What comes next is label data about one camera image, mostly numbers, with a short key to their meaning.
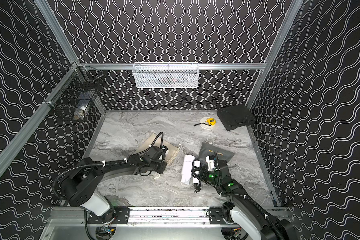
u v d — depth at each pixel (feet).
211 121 3.61
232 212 2.02
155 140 2.35
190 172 2.70
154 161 2.34
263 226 1.43
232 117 3.64
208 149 3.12
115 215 2.40
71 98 2.97
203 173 2.40
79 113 2.74
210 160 2.61
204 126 3.62
